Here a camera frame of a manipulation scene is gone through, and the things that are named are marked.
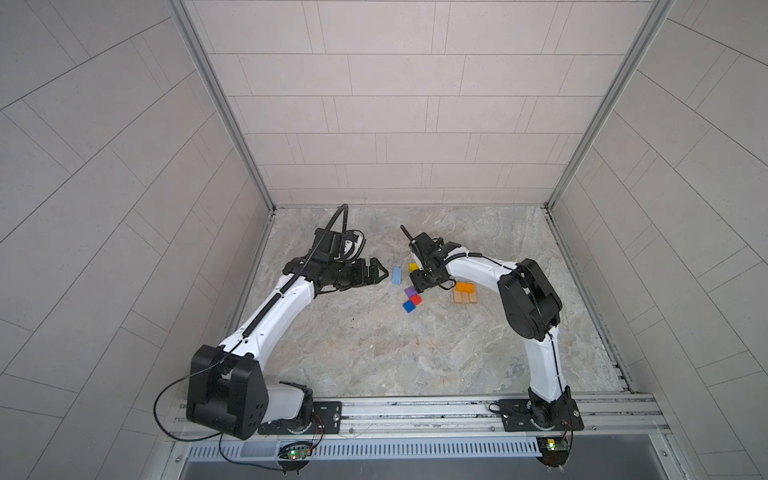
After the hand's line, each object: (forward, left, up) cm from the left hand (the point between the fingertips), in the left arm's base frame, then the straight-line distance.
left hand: (382, 271), depth 79 cm
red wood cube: (-1, -10, -16) cm, 19 cm away
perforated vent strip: (-37, +2, -16) cm, 41 cm away
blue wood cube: (-2, -8, -17) cm, 19 cm away
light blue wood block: (+8, -4, -16) cm, 18 cm away
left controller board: (-38, +17, -12) cm, 44 cm away
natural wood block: (0, -23, -16) cm, 28 cm away
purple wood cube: (+1, -8, -12) cm, 15 cm away
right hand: (+7, -12, -18) cm, 23 cm away
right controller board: (-37, -41, -16) cm, 58 cm away
